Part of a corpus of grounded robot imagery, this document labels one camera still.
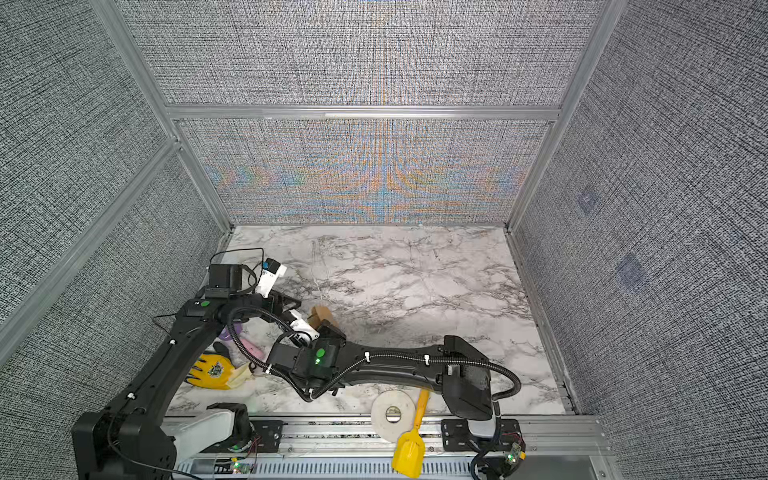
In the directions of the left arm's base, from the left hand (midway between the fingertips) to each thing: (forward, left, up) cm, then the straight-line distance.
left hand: (294, 302), depth 80 cm
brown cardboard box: (-4, -7, +1) cm, 9 cm away
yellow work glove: (-13, +22, -13) cm, 29 cm away
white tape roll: (-25, -25, -17) cm, 39 cm away
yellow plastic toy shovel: (-33, -28, -14) cm, 46 cm away
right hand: (-8, -9, 0) cm, 12 cm away
